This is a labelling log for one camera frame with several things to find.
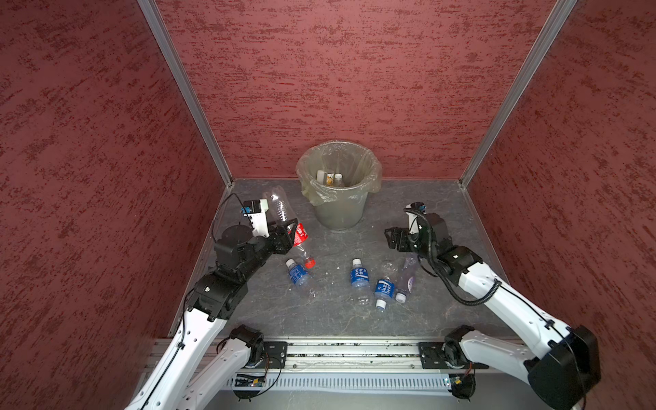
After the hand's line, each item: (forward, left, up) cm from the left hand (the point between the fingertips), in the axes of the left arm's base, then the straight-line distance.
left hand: (290, 227), depth 68 cm
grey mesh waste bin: (+23, -15, -24) cm, 36 cm away
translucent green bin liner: (+36, -22, -11) cm, 44 cm away
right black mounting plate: (-25, -42, -29) cm, 57 cm away
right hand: (+5, -31, -12) cm, 34 cm away
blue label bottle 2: (-6, -21, -25) cm, 33 cm away
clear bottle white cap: (+37, -13, -20) cm, 44 cm away
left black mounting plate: (-26, +5, -30) cm, 40 cm away
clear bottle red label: (+4, +2, +3) cm, 6 cm away
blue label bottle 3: (-8, -29, -24) cm, 39 cm away
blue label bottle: (-3, 0, -25) cm, 25 cm away
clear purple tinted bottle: (-4, -37, -26) cm, 45 cm away
